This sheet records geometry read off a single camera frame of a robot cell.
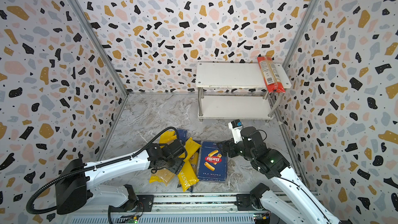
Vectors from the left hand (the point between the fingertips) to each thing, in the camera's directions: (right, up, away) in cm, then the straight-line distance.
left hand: (179, 163), depth 80 cm
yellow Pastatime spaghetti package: (+4, -6, -2) cm, 8 cm away
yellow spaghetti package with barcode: (-5, -4, -6) cm, 9 cm away
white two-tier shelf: (+36, +42, +45) cm, 72 cm away
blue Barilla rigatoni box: (+17, 0, +1) cm, 17 cm away
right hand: (+22, +13, -10) cm, 28 cm away
